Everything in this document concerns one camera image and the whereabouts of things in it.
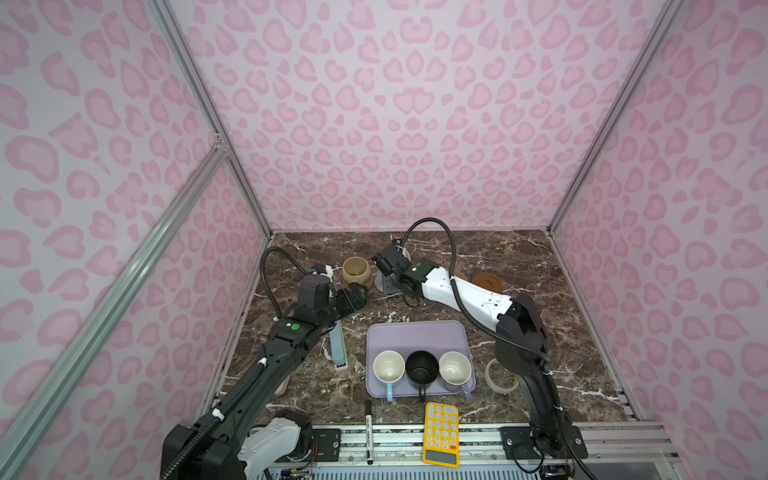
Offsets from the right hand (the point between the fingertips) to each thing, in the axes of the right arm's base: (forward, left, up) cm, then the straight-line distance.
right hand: (395, 275), depth 91 cm
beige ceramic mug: (+8, +14, -9) cm, 18 cm away
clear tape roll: (-28, -27, -13) cm, 41 cm away
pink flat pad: (-30, +30, -10) cm, 44 cm away
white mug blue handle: (-24, +1, -11) cm, 26 cm away
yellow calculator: (-40, -12, -11) cm, 43 cm away
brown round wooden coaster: (+7, -32, -12) cm, 35 cm away
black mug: (-24, -8, -11) cm, 28 cm away
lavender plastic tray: (-13, -4, -16) cm, 21 cm away
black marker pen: (-40, +6, -12) cm, 42 cm away
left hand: (-10, +9, +6) cm, 15 cm away
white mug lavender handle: (-24, -17, -12) cm, 32 cm away
